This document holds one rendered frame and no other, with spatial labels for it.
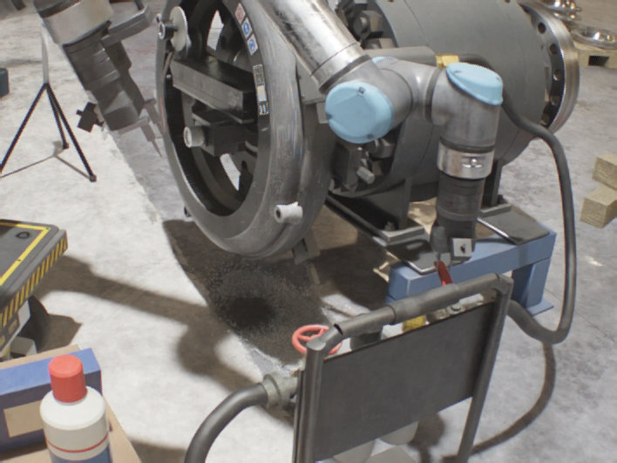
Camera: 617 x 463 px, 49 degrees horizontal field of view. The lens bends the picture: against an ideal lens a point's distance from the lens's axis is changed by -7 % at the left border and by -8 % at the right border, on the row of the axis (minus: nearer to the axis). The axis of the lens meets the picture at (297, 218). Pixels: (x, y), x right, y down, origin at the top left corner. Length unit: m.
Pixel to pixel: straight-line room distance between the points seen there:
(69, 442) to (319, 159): 0.91
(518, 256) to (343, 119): 1.07
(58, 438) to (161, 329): 1.27
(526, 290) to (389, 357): 1.09
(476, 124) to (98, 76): 0.56
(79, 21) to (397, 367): 0.67
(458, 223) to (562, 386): 0.81
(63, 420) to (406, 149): 1.22
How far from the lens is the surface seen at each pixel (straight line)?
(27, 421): 0.89
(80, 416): 0.68
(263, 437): 1.61
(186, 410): 1.68
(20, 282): 1.57
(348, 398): 1.08
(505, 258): 1.96
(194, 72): 1.70
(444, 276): 1.27
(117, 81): 0.97
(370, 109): 1.00
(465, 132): 1.11
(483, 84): 1.10
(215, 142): 1.53
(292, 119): 1.41
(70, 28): 0.94
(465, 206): 1.17
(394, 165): 1.74
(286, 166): 1.44
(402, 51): 1.45
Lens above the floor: 1.10
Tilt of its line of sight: 26 degrees down
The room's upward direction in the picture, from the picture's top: 3 degrees clockwise
